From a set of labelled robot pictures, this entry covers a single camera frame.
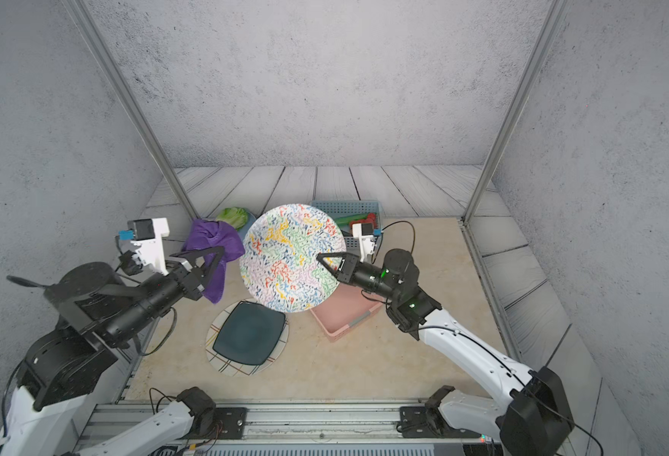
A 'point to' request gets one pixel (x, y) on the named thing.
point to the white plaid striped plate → (236, 369)
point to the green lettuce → (234, 216)
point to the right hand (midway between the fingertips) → (318, 261)
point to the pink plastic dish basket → (344, 309)
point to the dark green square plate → (250, 334)
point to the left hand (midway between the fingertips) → (224, 249)
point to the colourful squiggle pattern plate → (278, 258)
